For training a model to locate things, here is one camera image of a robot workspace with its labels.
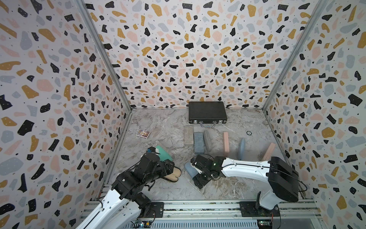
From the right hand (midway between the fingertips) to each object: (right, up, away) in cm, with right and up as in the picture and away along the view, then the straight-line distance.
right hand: (199, 180), depth 81 cm
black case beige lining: (-15, 0, +3) cm, 15 cm away
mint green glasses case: (-22, +12, +11) cm, 28 cm away
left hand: (-14, +11, -9) cm, 20 cm away
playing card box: (-40, +24, +22) cm, 52 cm away
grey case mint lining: (+1, +19, +16) cm, 25 cm away
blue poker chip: (+39, +25, +26) cm, 53 cm away
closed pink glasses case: (+43, +14, +7) cm, 46 cm away
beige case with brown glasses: (+6, +20, +14) cm, 25 cm away
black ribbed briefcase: (+8, +40, +33) cm, 53 cm away
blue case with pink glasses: (-5, +5, +4) cm, 8 cm away
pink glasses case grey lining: (+18, +19, +12) cm, 29 cm away
